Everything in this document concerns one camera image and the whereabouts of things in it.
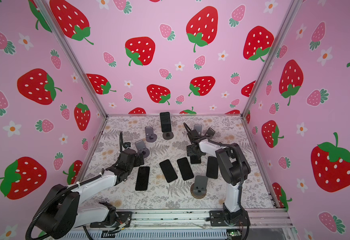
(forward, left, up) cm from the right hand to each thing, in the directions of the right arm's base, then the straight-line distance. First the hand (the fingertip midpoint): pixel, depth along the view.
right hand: (193, 151), depth 100 cm
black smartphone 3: (-4, -2, -2) cm, 5 cm away
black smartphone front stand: (-12, +4, -1) cm, 13 cm away
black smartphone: (+14, +21, +13) cm, 28 cm away
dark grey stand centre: (+11, +20, +1) cm, 23 cm away
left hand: (-11, +35, +8) cm, 38 cm away
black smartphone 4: (-12, -12, 0) cm, 17 cm away
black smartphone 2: (-16, +14, 0) cm, 21 cm away
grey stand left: (+6, +31, +4) cm, 32 cm away
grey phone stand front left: (-5, +34, +7) cm, 35 cm away
